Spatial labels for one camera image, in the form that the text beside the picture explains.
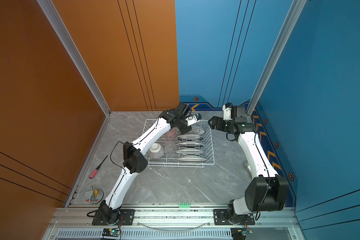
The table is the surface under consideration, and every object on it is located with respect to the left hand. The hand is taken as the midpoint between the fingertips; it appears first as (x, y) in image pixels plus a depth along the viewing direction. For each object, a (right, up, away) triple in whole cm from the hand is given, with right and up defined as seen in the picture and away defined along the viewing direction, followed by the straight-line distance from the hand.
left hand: (189, 125), depth 93 cm
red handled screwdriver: (-56, -28, -5) cm, 63 cm away
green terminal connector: (-3, -42, -15) cm, 45 cm away
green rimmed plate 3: (0, -13, +1) cm, 13 cm away
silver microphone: (+34, -24, -5) cm, 42 cm away
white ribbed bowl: (-21, -16, -2) cm, 26 cm away
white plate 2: (+1, -20, -6) cm, 21 cm away
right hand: (+14, +1, -10) cm, 17 cm away
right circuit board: (+23, -51, -23) cm, 61 cm away
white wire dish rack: (+2, -15, -4) cm, 15 cm away
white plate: (0, -17, +1) cm, 17 cm away
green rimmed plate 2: (0, -9, +5) cm, 10 cm away
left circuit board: (-38, -52, -22) cm, 68 cm away
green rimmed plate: (+5, -4, +6) cm, 9 cm away
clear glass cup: (-12, -14, -6) cm, 19 cm away
